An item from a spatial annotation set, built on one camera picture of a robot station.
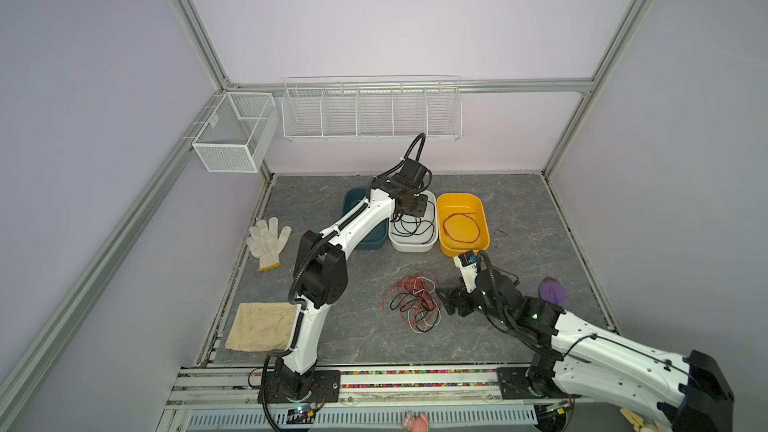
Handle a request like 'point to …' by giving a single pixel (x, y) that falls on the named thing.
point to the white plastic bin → (412, 244)
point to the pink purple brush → (551, 291)
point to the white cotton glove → (265, 242)
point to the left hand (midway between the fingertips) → (420, 209)
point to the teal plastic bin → (378, 237)
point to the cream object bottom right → (633, 418)
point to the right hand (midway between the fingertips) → (449, 287)
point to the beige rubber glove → (262, 326)
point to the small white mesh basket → (237, 131)
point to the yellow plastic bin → (462, 223)
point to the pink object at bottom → (416, 424)
